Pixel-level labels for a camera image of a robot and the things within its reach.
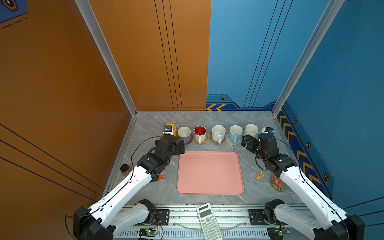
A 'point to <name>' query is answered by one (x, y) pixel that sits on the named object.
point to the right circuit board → (277, 233)
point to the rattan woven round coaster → (201, 142)
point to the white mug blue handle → (235, 132)
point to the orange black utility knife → (160, 177)
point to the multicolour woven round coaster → (227, 139)
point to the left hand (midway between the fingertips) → (174, 139)
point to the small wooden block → (259, 176)
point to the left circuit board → (147, 232)
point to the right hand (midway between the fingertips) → (247, 140)
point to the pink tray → (210, 173)
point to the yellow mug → (174, 129)
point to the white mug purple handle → (184, 134)
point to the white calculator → (210, 227)
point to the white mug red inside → (200, 134)
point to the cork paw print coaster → (210, 138)
